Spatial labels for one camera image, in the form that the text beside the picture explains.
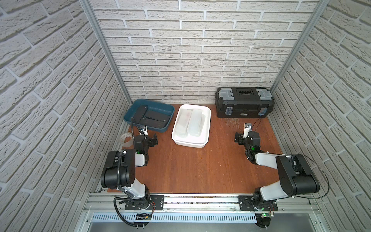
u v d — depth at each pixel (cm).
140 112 110
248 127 80
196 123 97
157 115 109
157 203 74
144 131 81
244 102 98
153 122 104
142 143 74
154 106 113
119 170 44
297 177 45
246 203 74
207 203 76
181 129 94
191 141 96
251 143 72
